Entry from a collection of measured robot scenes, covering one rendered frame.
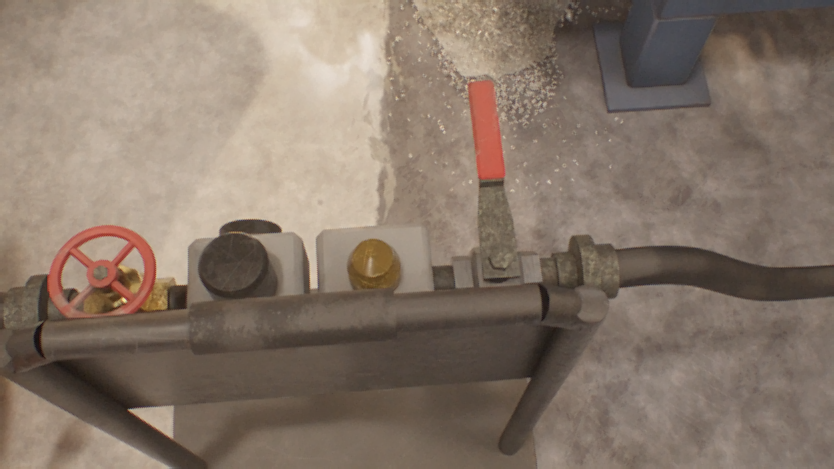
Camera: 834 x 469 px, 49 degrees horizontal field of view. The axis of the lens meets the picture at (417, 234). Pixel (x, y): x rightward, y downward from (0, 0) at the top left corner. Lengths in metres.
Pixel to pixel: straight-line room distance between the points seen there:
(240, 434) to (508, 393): 0.32
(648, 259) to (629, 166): 0.55
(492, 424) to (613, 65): 0.52
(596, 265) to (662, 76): 0.63
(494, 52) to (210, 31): 0.40
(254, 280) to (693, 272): 0.32
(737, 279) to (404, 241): 0.27
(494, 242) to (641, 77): 0.64
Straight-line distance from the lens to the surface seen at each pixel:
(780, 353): 1.20
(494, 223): 0.66
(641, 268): 0.69
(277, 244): 0.67
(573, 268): 0.68
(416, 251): 0.66
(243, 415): 1.11
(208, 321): 0.54
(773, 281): 0.81
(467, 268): 0.67
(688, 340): 1.17
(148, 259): 0.64
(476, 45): 1.30
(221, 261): 0.62
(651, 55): 1.22
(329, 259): 0.66
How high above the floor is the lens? 1.08
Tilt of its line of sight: 68 degrees down
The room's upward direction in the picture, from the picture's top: straight up
